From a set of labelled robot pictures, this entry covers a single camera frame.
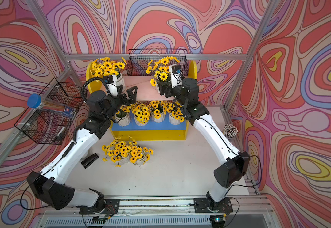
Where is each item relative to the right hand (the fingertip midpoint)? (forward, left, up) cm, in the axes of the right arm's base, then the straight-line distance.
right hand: (165, 81), depth 69 cm
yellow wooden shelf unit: (+2, +11, -44) cm, 45 cm away
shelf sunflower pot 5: (-24, +16, -31) cm, 42 cm away
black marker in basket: (-19, +57, -20) cm, 63 cm away
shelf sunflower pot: (-5, +14, -18) cm, 23 cm away
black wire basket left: (-14, +63, -15) cm, 66 cm away
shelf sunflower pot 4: (-21, +28, -31) cm, 47 cm away
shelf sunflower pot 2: (-1, +5, -19) cm, 20 cm away
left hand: (-3, +17, 0) cm, 17 cm away
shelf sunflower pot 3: (-5, -5, -20) cm, 21 cm away
